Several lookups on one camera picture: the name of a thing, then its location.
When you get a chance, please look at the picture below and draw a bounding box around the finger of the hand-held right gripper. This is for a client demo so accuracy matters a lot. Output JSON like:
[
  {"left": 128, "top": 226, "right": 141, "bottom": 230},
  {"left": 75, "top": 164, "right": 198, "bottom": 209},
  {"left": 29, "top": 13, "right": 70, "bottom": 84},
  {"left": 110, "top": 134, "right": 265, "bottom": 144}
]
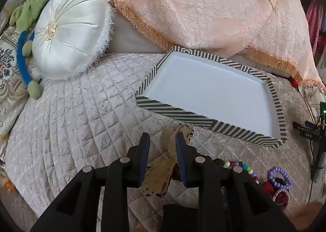
[{"left": 292, "top": 121, "right": 322, "bottom": 141}]

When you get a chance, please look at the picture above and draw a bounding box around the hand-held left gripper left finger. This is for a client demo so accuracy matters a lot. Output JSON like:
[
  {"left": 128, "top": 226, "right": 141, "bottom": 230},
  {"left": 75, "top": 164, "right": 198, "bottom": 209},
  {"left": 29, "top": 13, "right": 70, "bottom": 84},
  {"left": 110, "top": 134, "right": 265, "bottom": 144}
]
[{"left": 30, "top": 132, "right": 151, "bottom": 232}]

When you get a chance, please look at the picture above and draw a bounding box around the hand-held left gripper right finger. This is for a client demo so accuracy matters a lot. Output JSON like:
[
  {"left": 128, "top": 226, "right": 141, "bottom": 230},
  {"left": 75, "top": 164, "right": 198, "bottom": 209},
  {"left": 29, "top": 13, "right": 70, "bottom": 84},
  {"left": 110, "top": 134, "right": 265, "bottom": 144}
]
[{"left": 175, "top": 132, "right": 297, "bottom": 232}]

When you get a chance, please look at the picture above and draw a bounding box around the leopard print hair bow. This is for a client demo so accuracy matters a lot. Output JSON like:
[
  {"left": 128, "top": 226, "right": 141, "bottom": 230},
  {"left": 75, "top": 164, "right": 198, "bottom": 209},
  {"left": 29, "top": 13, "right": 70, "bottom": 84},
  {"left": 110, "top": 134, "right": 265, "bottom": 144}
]
[{"left": 141, "top": 123, "right": 194, "bottom": 198}]

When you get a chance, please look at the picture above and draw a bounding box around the purple bead bracelet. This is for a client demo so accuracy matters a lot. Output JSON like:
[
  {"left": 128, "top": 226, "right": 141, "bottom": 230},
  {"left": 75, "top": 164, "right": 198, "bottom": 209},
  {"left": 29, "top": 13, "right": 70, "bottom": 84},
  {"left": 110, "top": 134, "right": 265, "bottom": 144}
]
[{"left": 267, "top": 167, "right": 292, "bottom": 190}]

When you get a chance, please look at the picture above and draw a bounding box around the red hair bow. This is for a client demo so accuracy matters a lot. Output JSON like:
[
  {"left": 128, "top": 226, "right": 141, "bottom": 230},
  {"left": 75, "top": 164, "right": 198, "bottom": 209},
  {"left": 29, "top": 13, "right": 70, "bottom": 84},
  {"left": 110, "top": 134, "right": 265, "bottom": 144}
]
[{"left": 262, "top": 182, "right": 289, "bottom": 208}]

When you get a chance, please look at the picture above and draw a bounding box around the striped shallow tray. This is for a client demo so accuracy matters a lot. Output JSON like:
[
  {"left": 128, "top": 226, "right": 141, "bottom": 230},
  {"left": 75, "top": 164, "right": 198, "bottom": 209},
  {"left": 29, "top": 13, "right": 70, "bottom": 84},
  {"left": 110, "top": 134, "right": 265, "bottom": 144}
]
[{"left": 135, "top": 46, "right": 288, "bottom": 149}]

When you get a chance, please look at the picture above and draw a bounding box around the cream floral fabric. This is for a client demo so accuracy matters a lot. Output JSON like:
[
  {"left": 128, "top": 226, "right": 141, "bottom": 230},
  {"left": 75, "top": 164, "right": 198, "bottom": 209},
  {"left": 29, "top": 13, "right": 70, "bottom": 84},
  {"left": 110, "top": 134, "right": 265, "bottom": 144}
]
[{"left": 297, "top": 83, "right": 326, "bottom": 131}]

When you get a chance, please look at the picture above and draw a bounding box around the quilted cream bedspread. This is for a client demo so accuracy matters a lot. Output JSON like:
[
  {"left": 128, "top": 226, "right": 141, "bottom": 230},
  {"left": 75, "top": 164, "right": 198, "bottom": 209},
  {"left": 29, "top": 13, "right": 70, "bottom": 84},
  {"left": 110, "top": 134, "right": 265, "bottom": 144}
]
[{"left": 0, "top": 53, "right": 316, "bottom": 232}]

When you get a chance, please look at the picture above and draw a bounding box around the pink patterned cloth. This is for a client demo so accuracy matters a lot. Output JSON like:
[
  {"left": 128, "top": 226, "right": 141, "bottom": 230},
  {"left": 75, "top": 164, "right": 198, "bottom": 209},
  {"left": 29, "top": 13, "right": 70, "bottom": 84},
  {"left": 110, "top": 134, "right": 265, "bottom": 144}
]
[{"left": 306, "top": 0, "right": 326, "bottom": 56}]

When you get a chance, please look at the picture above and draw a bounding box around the round white satin cushion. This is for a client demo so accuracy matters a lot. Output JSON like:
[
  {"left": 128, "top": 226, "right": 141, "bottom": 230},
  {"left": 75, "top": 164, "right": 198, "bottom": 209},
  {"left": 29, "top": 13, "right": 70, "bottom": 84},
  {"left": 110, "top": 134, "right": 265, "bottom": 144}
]
[{"left": 32, "top": 0, "right": 115, "bottom": 80}]

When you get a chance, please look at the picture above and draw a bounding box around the peach fringed blanket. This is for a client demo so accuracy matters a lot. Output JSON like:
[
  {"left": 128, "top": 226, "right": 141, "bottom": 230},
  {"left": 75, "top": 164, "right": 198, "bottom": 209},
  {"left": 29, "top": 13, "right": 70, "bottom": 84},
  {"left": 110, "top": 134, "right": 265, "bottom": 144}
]
[{"left": 99, "top": 0, "right": 319, "bottom": 86}]

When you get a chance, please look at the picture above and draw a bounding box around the floral embroidered cushion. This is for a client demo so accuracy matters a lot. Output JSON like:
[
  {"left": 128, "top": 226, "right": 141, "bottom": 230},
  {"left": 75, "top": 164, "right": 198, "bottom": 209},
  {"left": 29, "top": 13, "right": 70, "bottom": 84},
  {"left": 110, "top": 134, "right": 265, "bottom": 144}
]
[{"left": 0, "top": 27, "right": 32, "bottom": 137}]

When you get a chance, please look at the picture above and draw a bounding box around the green and blue plush toy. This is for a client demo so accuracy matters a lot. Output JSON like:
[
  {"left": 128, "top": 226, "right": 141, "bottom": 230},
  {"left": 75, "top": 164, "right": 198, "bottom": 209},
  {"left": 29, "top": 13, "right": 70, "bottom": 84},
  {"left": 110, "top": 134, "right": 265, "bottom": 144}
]
[{"left": 10, "top": 0, "right": 51, "bottom": 100}]

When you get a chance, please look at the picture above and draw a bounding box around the multicolour round bead bracelet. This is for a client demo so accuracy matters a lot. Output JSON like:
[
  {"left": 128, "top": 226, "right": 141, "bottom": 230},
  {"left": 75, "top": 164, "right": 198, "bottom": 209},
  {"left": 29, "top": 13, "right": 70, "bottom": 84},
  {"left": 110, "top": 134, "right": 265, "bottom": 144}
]
[{"left": 224, "top": 161, "right": 260, "bottom": 185}]

